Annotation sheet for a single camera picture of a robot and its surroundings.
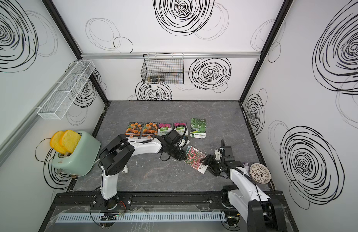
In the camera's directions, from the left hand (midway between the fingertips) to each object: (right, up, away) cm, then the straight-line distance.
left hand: (186, 159), depth 89 cm
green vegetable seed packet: (+9, +18, +14) cm, 24 cm away
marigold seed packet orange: (-26, +16, +13) cm, 33 cm away
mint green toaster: (-53, +5, -15) cm, 56 cm away
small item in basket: (-19, +50, 0) cm, 53 cm away
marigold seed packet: (-37, +17, +13) cm, 43 cm away
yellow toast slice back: (-67, +14, -16) cm, 70 cm away
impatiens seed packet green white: (-15, +17, +14) cm, 27 cm away
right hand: (+11, -2, -4) cm, 12 cm away
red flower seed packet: (+4, 0, 0) cm, 4 cm away
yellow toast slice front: (-62, +14, -13) cm, 65 cm away
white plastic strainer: (+42, -6, -7) cm, 43 cm away
